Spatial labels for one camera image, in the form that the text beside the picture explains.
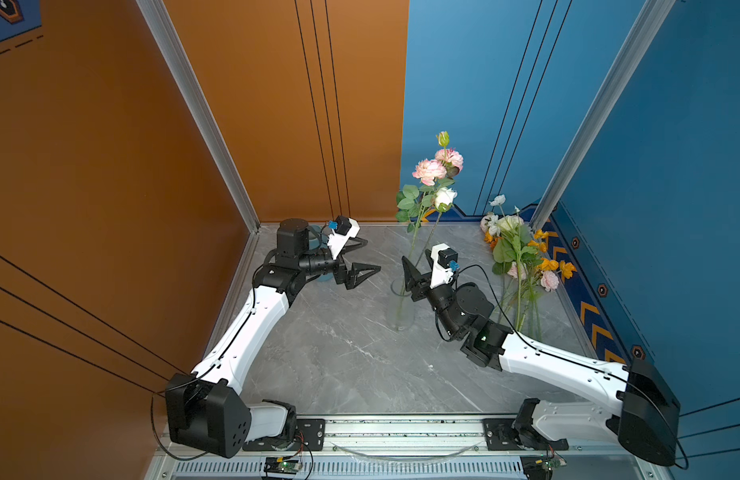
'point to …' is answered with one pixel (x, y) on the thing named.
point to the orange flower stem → (543, 263)
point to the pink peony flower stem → (549, 280)
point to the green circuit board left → (273, 466)
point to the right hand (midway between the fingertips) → (411, 255)
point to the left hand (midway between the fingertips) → (371, 253)
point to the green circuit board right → (537, 465)
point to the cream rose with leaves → (513, 249)
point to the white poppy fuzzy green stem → (498, 200)
